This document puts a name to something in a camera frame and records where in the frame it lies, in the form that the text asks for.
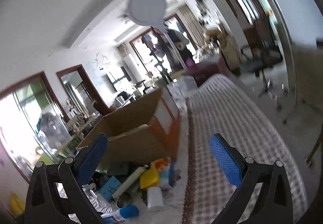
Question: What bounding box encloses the brown cardboard box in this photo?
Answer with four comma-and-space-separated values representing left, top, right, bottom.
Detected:
77, 87, 181, 169

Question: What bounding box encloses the black office chair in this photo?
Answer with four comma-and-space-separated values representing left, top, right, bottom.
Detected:
240, 15, 283, 103

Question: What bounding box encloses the quilted patterned bedspread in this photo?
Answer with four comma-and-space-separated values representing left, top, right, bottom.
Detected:
161, 73, 310, 224

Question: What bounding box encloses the white cup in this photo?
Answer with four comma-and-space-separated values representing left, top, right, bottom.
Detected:
147, 186, 164, 211

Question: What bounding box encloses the round white ring lamp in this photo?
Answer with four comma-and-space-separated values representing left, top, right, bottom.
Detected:
127, 0, 167, 33

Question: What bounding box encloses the blue card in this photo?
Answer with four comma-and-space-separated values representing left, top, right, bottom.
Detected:
100, 176, 122, 202

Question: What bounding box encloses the colourful cartoon package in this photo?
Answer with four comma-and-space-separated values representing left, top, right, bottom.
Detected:
151, 157, 175, 190

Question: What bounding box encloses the blue white tube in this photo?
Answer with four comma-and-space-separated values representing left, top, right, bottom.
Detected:
101, 204, 139, 223

